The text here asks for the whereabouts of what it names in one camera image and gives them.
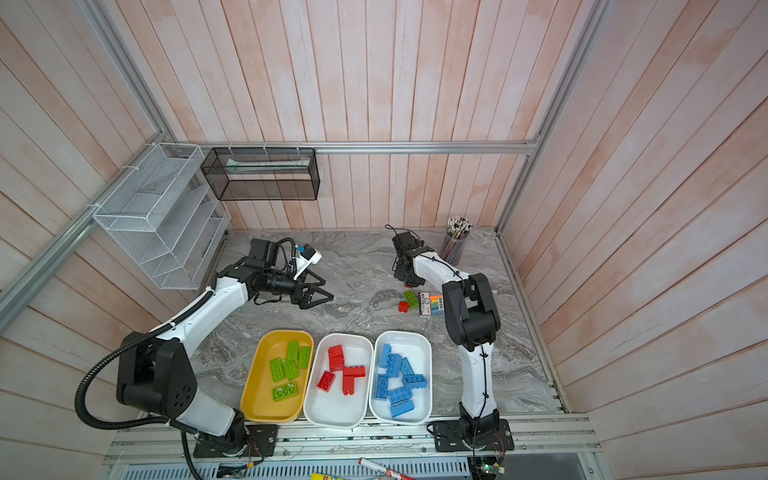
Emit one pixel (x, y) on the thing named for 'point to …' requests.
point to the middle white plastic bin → (323, 408)
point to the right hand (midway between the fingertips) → (407, 271)
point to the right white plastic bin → (417, 347)
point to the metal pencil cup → (454, 239)
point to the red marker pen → (381, 469)
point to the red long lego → (354, 371)
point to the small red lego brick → (403, 306)
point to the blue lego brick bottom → (382, 386)
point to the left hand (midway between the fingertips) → (325, 294)
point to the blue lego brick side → (414, 381)
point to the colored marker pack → (429, 305)
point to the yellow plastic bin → (257, 401)
